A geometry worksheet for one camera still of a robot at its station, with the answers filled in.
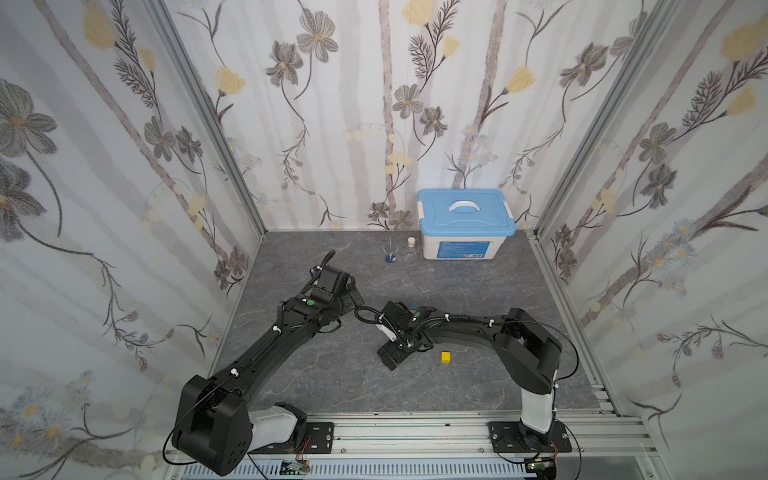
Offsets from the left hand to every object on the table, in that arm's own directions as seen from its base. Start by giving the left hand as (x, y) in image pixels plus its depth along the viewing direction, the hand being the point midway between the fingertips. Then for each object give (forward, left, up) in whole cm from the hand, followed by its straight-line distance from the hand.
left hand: (351, 298), depth 84 cm
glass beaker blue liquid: (+26, -12, -9) cm, 30 cm away
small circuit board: (-39, +13, -13) cm, 43 cm away
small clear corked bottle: (+26, -20, -15) cm, 36 cm away
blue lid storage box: (+27, -37, +3) cm, 46 cm away
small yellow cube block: (-13, -27, -12) cm, 33 cm away
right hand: (-8, -13, -12) cm, 20 cm away
